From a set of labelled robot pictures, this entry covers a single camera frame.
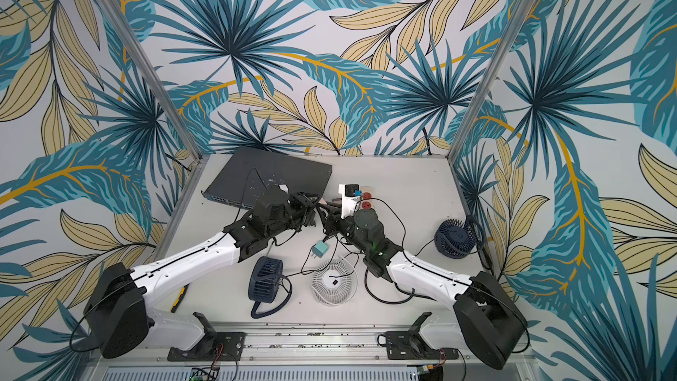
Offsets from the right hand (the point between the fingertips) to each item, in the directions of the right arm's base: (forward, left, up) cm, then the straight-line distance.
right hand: (302, 218), depth 73 cm
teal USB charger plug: (+1, -3, -22) cm, 22 cm away
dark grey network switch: (+35, +29, -20) cm, 50 cm away
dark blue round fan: (+1, -48, -17) cm, 51 cm away
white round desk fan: (-12, -8, -18) cm, 23 cm away
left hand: (+5, -6, 0) cm, 8 cm away
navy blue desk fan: (-12, +11, -14) cm, 22 cm away
